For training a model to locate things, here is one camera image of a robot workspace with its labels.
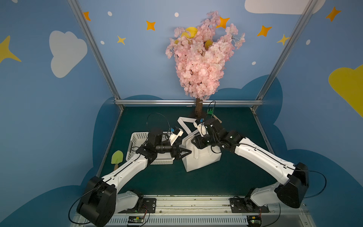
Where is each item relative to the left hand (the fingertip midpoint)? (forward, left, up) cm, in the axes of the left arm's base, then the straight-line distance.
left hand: (188, 144), depth 75 cm
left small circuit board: (-32, +26, -21) cm, 47 cm away
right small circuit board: (-32, -36, -23) cm, 53 cm away
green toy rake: (+44, -20, -20) cm, 53 cm away
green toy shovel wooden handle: (0, +46, -19) cm, 50 cm away
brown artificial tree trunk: (+41, -9, -13) cm, 44 cm away
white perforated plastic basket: (+13, +35, -17) cm, 41 cm away
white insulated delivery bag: (-3, -7, -9) cm, 11 cm away
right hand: (+4, -4, +1) cm, 6 cm away
